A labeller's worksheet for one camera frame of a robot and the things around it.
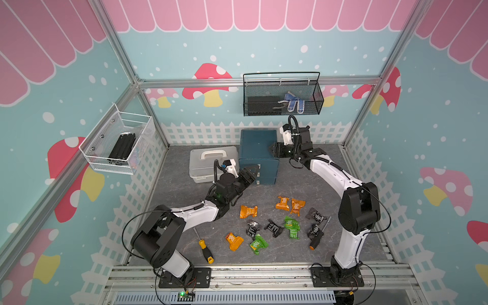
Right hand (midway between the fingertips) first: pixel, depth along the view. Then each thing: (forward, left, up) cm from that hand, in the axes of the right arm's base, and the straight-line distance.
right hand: (272, 147), depth 91 cm
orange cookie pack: (-23, +13, -20) cm, 33 cm away
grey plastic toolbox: (0, +36, -10) cm, 38 cm away
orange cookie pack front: (-37, +18, -21) cm, 46 cm away
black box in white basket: (-15, +58, +16) cm, 62 cm away
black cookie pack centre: (-32, 0, -20) cm, 38 cm away
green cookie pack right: (-31, -9, -20) cm, 38 cm away
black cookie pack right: (-34, -17, -20) cm, 43 cm away
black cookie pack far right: (-25, -20, -20) cm, 38 cm away
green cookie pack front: (-38, +7, -20) cm, 44 cm away
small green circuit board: (-56, +37, -23) cm, 71 cm away
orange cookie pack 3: (-21, -12, -20) cm, 31 cm away
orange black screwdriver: (-35, -19, -21) cm, 45 cm away
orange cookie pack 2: (-20, -6, -21) cm, 30 cm away
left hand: (-13, +7, -2) cm, 15 cm away
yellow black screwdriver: (-42, +29, -20) cm, 55 cm away
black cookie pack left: (-31, +10, -21) cm, 38 cm away
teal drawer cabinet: (-1, +9, +1) cm, 9 cm away
